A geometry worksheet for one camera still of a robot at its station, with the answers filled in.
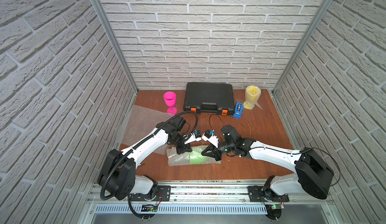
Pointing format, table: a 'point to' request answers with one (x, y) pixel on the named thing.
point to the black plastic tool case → (209, 97)
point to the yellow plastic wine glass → (252, 94)
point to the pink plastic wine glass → (170, 98)
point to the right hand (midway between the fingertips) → (204, 153)
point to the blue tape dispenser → (238, 108)
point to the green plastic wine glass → (196, 157)
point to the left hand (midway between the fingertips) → (191, 147)
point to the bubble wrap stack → (142, 123)
